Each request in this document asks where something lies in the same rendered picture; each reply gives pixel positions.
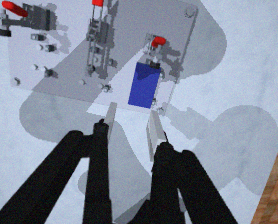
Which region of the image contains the blue rectangular plate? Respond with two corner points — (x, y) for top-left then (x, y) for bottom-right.
(128, 62), (161, 109)

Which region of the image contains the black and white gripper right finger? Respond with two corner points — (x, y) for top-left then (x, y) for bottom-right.
(146, 110), (238, 224)

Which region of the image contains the grey toggle clamp with red handle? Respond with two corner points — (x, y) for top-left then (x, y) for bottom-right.
(0, 1), (50, 37)

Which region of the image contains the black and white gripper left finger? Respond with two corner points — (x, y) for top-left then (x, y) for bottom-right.
(0, 102), (117, 224)

